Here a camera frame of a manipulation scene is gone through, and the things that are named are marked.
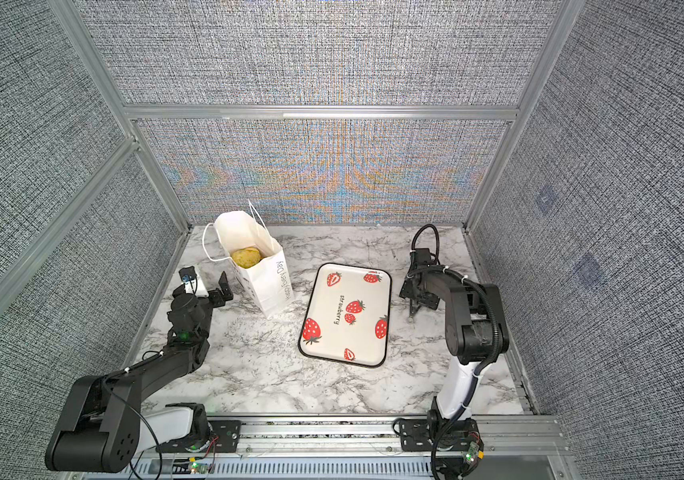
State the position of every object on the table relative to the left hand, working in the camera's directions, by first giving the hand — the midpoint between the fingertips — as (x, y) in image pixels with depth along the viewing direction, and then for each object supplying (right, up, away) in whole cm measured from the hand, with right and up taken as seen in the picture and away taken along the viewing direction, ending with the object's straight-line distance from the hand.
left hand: (208, 276), depth 86 cm
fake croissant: (+10, +5, +4) cm, 12 cm away
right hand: (+64, -8, +14) cm, 66 cm away
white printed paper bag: (+5, +14, +5) cm, 15 cm away
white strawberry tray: (+40, -13, +9) cm, 43 cm away
